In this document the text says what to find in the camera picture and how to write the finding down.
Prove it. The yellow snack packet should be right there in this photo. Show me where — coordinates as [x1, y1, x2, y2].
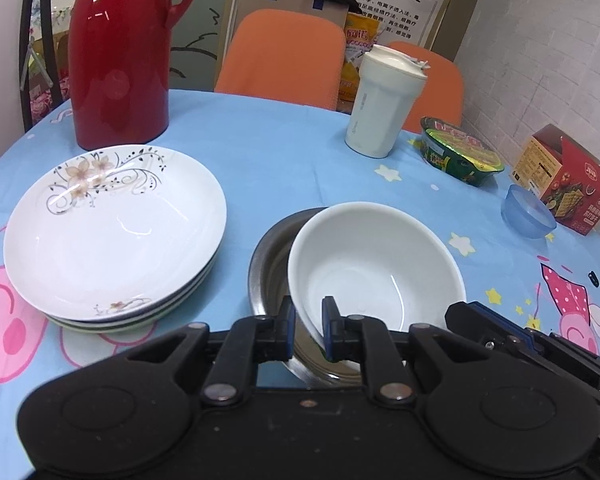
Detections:
[339, 12, 386, 102]

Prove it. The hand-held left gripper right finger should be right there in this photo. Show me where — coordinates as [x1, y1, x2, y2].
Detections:
[321, 296, 486, 406]

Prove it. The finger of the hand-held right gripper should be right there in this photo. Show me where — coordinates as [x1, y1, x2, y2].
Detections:
[445, 301, 600, 405]
[525, 328, 600, 408]

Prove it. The red thermos jug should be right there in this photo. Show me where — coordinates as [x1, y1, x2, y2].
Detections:
[67, 0, 207, 151]

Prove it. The cardboard box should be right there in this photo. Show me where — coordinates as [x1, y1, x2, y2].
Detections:
[235, 0, 363, 31]

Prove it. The blue cartoon tablecloth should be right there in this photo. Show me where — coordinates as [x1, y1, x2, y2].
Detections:
[0, 89, 600, 480]

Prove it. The red cracker box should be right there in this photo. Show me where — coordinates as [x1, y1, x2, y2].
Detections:
[510, 124, 600, 237]

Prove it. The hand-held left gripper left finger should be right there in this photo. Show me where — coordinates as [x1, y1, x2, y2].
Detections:
[125, 296, 297, 406]

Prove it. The white ceramic bowl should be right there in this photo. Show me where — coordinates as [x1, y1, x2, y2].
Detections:
[287, 202, 467, 373]

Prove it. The white tumbler with lid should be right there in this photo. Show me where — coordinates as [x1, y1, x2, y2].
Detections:
[344, 44, 431, 159]

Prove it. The green instant noodle bowl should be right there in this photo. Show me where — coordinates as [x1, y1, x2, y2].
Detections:
[420, 116, 505, 188]

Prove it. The floral white plate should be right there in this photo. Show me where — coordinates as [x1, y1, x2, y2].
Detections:
[3, 145, 227, 322]

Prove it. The gold-rimmed white plate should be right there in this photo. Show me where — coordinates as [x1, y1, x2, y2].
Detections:
[40, 255, 220, 330]

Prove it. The wall poster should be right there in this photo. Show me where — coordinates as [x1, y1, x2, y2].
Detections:
[350, 0, 453, 53]

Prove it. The black metal stand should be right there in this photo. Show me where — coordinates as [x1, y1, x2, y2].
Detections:
[20, 0, 58, 133]

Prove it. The orange chair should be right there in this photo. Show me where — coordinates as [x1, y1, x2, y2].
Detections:
[215, 9, 347, 113]
[387, 42, 465, 128]

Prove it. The stainless steel bowl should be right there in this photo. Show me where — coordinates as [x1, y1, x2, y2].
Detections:
[247, 207, 411, 388]

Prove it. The blue plastic bowl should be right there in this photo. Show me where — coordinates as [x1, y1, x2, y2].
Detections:
[501, 184, 558, 239]

